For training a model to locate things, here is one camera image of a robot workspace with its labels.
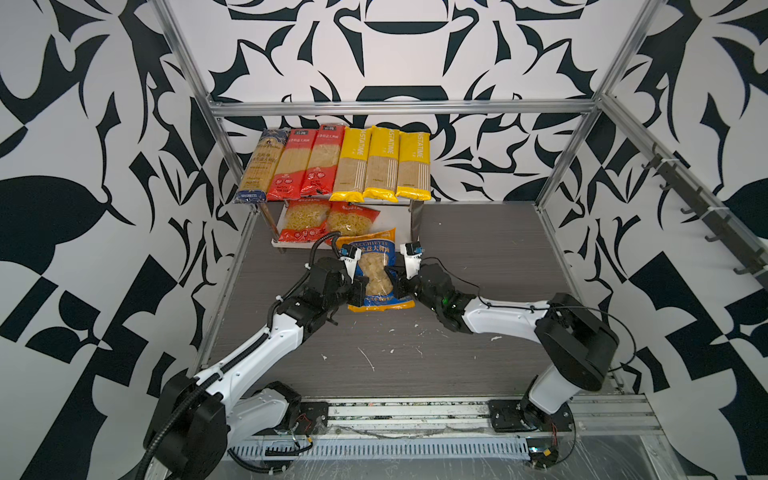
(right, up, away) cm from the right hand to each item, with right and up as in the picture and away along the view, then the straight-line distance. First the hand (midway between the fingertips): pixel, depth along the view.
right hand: (388, 267), depth 83 cm
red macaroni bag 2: (-12, +14, +18) cm, 26 cm away
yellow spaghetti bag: (-9, +27, -4) cm, 29 cm away
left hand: (-5, -2, -3) cm, 6 cm away
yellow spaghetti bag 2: (+7, +26, -4) cm, 27 cm away
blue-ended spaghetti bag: (-32, +27, -4) cm, 42 cm away
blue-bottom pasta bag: (-3, +4, +1) cm, 5 cm away
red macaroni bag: (-27, +14, +19) cm, 36 cm away
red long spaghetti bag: (-25, +27, -4) cm, 37 cm away
